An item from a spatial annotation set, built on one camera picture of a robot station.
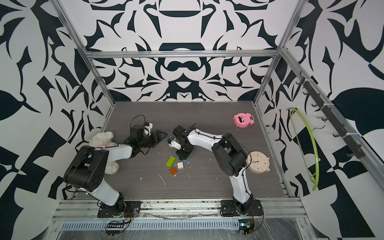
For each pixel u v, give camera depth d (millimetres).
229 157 511
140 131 754
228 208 741
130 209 740
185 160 888
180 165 870
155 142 830
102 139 887
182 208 759
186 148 792
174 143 852
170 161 889
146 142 803
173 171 850
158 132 850
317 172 595
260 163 876
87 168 478
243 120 1049
